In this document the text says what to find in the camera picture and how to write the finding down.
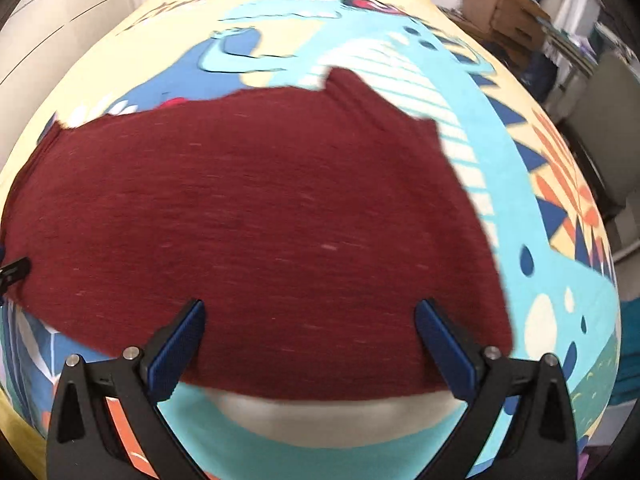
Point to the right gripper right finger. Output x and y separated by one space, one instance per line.
540 442

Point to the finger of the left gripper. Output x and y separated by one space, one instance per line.
14 272

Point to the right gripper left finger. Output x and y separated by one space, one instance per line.
83 442

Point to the dark red knit sweater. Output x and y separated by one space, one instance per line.
309 222

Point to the teal folded towels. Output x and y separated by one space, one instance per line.
627 382

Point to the white wardrobe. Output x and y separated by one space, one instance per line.
40 41

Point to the grey upholstered chair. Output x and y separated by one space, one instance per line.
602 131

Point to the yellow dinosaur print bedspread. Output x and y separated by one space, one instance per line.
541 221

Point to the dark navy bag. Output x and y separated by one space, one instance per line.
539 76

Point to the white desk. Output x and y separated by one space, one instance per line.
570 59

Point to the wooden drawer cabinet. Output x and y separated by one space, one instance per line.
512 26

